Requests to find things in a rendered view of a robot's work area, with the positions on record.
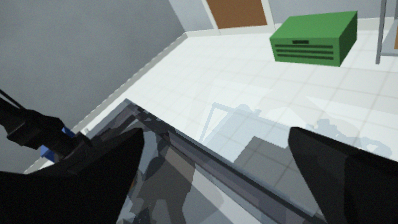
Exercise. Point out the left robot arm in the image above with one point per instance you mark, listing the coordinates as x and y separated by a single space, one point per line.
27 127

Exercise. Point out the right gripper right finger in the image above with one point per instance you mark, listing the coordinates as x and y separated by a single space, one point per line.
350 185

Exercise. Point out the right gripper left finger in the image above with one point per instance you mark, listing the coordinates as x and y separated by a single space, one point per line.
87 188

